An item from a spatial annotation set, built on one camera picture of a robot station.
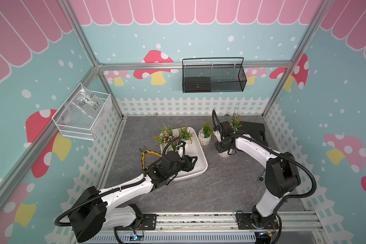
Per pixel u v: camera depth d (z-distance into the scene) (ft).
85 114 2.35
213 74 3.09
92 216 1.33
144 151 3.27
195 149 3.28
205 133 3.21
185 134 3.03
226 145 2.23
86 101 2.39
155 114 4.06
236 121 3.16
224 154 2.71
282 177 1.53
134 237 2.38
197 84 2.89
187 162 2.25
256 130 3.37
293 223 2.44
